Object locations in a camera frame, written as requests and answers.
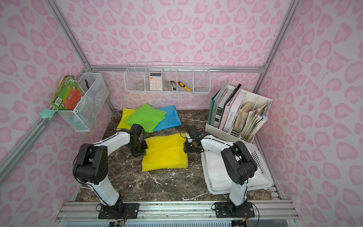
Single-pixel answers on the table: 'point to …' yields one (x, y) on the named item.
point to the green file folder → (214, 103)
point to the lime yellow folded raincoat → (126, 112)
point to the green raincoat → (148, 117)
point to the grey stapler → (168, 84)
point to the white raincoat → (218, 178)
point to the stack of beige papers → (249, 121)
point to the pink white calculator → (155, 81)
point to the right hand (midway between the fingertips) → (186, 148)
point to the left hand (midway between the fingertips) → (146, 150)
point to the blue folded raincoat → (172, 119)
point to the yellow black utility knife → (182, 85)
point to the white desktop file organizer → (228, 108)
